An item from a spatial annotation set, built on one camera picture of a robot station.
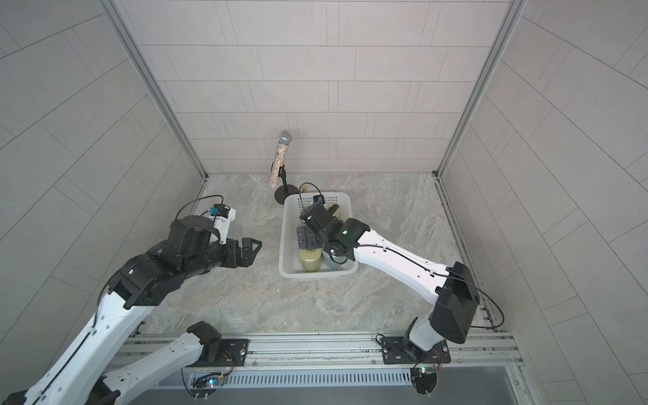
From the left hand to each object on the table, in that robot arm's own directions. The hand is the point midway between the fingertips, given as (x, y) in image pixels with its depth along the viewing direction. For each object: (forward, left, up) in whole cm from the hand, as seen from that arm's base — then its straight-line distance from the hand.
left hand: (255, 242), depth 66 cm
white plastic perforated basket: (+9, -5, -19) cm, 22 cm away
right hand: (+8, -14, -8) cm, 18 cm away
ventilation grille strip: (-27, -15, -25) cm, 40 cm away
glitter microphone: (+39, -3, +4) cm, 40 cm away
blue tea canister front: (+5, -20, -24) cm, 31 cm away
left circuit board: (-28, +11, -23) cm, 38 cm away
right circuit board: (-27, -47, -29) cm, 62 cm away
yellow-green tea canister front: (+3, -14, -18) cm, 23 cm away
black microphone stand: (+37, +1, -22) cm, 43 cm away
